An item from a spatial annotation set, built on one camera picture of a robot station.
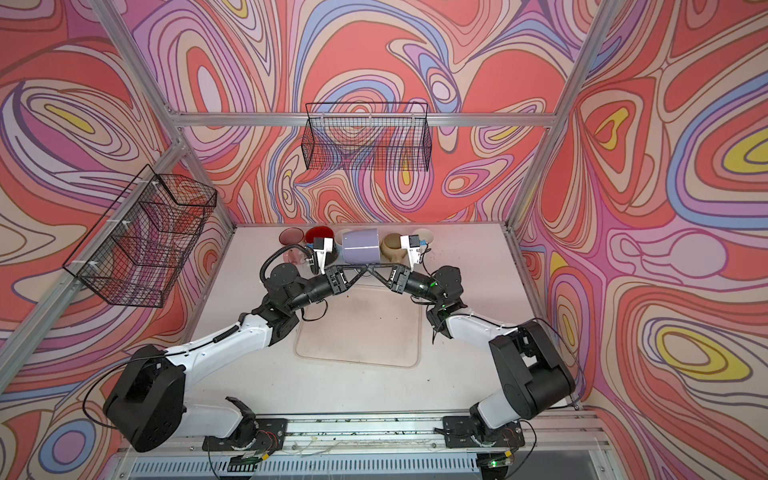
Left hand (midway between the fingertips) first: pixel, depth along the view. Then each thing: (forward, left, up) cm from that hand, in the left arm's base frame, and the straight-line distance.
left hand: (369, 272), depth 70 cm
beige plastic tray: (+1, +3, -30) cm, 30 cm away
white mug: (+31, -18, -19) cm, 41 cm away
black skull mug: (+33, +21, -21) cm, 44 cm away
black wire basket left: (+5, +59, 0) cm, 59 cm away
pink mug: (+28, +28, -18) cm, 44 cm away
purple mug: (+3, +2, +6) cm, 7 cm away
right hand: (+1, 0, -3) cm, 3 cm away
